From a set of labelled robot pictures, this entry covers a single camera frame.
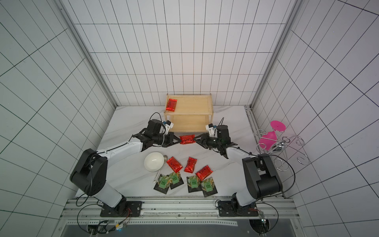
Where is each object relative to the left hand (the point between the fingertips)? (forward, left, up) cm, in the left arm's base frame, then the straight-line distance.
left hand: (179, 143), depth 84 cm
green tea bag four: (-21, -17, -12) cm, 29 cm away
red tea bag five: (-14, -15, -11) cm, 23 cm away
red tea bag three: (-10, -6, -10) cm, 16 cm away
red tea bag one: (+22, +6, +9) cm, 25 cm away
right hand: (+2, -7, 0) cm, 7 cm away
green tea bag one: (-19, +9, -13) cm, 25 cm away
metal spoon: (-5, +9, -12) cm, 16 cm away
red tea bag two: (+2, -5, +1) cm, 5 cm away
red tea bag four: (-8, +3, -11) cm, 15 cm away
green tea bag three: (-19, -9, -13) cm, 24 cm away
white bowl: (-7, +15, -10) cm, 20 cm away
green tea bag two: (-17, +2, -12) cm, 21 cm away
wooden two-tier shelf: (+16, -8, +8) cm, 20 cm away
